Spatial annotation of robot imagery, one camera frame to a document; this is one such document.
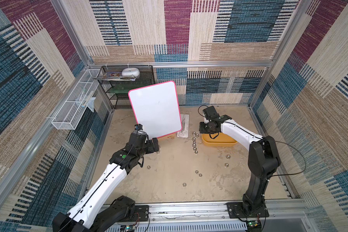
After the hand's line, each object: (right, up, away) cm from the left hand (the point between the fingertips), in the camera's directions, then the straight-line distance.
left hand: (150, 141), depth 79 cm
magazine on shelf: (-24, +38, +13) cm, 47 cm away
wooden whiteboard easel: (+10, 0, +19) cm, 21 cm away
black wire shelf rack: (-24, +29, +16) cm, 41 cm away
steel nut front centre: (+19, -25, +4) cm, 32 cm away
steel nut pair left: (+26, -19, +8) cm, 34 cm away
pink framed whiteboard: (+2, +18, +9) cm, 20 cm away
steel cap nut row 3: (+26, -6, +20) cm, 33 cm away
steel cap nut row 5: (+27, -10, +18) cm, 34 cm away
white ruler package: (+20, +2, +26) cm, 33 cm away
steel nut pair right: (+28, -21, +8) cm, 36 cm away
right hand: (+30, +6, +16) cm, 35 cm away
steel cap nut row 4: (+26, -7, +18) cm, 32 cm away
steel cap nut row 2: (+26, -4, +21) cm, 33 cm away
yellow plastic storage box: (+36, +1, -1) cm, 36 cm away
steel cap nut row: (+26, -2, +22) cm, 34 cm away
